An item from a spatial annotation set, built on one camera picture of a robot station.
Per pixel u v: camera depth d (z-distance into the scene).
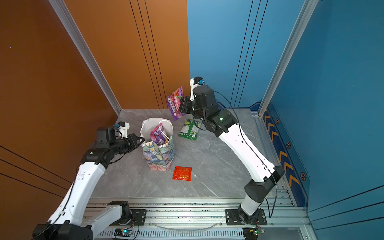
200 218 0.75
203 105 0.48
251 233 0.70
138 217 0.74
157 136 0.81
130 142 0.66
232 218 0.72
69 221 0.38
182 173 0.87
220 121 0.44
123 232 0.71
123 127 0.68
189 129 1.05
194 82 0.56
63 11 0.71
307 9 0.70
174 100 0.68
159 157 0.78
